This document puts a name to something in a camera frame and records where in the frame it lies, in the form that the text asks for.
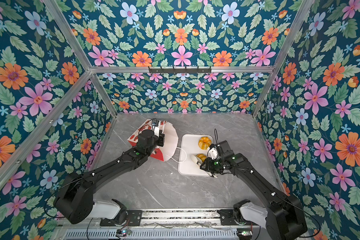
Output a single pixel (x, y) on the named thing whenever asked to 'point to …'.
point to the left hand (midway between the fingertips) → (163, 127)
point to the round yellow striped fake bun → (204, 142)
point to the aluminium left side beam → (40, 134)
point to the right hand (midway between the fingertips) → (202, 166)
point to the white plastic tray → (188, 145)
